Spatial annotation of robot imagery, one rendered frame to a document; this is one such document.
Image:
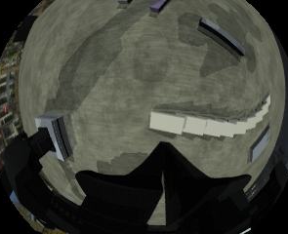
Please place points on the purple flat bar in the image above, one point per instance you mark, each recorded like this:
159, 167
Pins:
159, 4

